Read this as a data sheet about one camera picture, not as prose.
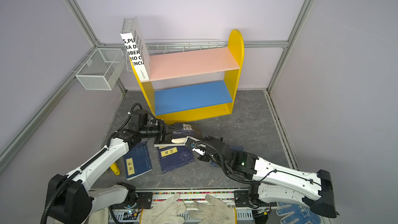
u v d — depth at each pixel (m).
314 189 0.41
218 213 0.71
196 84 1.10
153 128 0.69
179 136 0.69
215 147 0.44
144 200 0.74
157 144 0.89
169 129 0.72
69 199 0.39
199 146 0.54
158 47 0.93
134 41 0.55
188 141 0.55
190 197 0.76
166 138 0.71
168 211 0.71
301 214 0.70
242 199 0.74
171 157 0.86
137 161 0.86
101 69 1.00
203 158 0.60
